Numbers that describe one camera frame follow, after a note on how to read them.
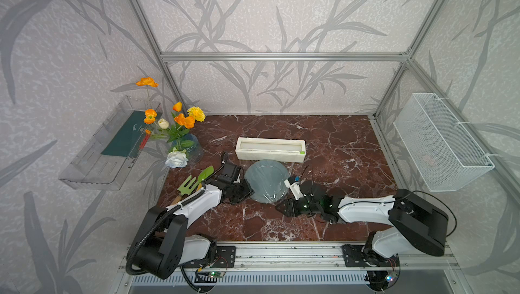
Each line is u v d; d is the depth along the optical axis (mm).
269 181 901
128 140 666
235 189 764
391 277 687
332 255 756
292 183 769
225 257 726
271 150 964
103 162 648
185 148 790
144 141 693
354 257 737
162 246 412
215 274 705
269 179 997
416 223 434
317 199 658
